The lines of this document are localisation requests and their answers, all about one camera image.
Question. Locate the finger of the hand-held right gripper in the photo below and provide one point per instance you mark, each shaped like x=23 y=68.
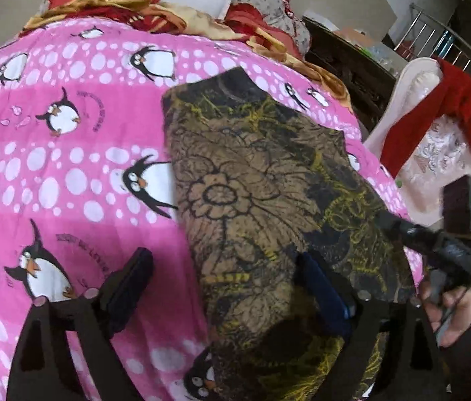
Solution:
x=394 y=225

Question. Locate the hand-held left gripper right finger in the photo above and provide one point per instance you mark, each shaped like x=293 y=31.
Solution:
x=327 y=300

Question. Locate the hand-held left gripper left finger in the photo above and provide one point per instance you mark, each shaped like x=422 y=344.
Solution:
x=131 y=288

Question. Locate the brown navy floral shirt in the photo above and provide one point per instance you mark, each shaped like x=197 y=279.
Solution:
x=252 y=183

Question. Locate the person's right hand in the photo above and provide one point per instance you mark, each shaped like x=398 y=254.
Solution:
x=457 y=317

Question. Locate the white upholstered chair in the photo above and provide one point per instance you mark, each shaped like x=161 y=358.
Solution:
x=431 y=163

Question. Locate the red cloth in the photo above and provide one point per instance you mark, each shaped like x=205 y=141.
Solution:
x=465 y=100

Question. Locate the pink penguin print blanket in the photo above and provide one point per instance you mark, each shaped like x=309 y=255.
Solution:
x=72 y=154

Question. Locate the dark wooden cabinet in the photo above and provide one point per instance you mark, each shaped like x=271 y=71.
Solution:
x=344 y=67

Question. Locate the metal rack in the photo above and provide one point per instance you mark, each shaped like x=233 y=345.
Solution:
x=411 y=16

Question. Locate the floral cushion with red frill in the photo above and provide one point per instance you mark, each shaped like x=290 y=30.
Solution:
x=294 y=29

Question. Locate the gold red satin quilt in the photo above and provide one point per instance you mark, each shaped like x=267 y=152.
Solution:
x=156 y=16

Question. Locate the white pillow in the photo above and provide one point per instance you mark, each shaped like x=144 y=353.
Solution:
x=193 y=2

